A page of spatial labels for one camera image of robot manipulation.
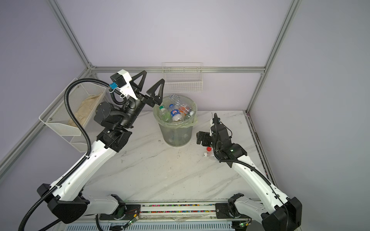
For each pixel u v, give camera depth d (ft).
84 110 2.63
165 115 2.88
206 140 2.21
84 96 2.80
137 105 1.53
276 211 1.24
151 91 1.46
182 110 2.86
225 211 2.40
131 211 2.40
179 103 2.81
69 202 1.30
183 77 3.14
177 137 2.96
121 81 1.30
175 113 2.68
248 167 1.52
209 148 3.14
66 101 1.30
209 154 3.05
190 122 2.60
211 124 2.25
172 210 2.47
